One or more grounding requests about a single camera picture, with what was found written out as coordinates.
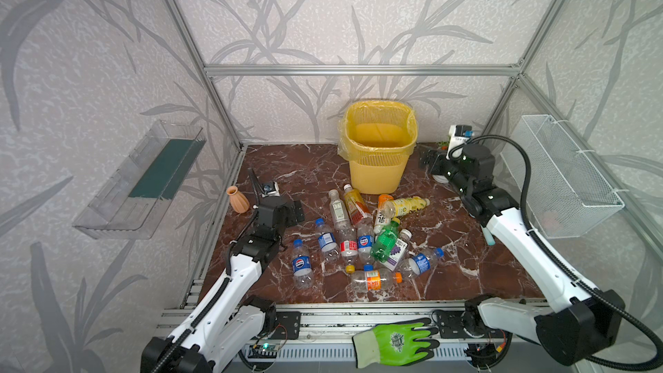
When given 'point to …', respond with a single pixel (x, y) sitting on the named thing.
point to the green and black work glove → (400, 343)
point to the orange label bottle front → (376, 280)
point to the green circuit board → (263, 350)
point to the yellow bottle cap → (350, 268)
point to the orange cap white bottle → (381, 221)
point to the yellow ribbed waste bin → (380, 173)
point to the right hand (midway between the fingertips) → (431, 140)
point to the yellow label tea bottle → (401, 206)
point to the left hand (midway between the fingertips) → (290, 196)
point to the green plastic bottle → (387, 237)
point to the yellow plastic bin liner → (376, 126)
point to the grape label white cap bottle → (398, 249)
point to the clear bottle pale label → (341, 218)
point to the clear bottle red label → (348, 239)
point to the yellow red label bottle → (358, 208)
